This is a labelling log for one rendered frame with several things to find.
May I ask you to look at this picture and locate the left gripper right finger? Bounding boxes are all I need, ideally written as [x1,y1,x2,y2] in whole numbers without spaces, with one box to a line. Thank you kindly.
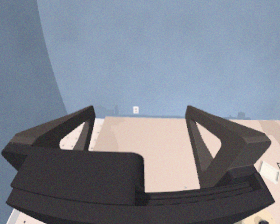
[185,105,272,188]

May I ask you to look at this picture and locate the pale grey shallow rectangular tray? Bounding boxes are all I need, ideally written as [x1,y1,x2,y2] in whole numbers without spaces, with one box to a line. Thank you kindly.
[259,161,280,184]

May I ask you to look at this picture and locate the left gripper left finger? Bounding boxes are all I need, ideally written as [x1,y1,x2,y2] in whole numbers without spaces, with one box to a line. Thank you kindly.
[9,105,96,151]

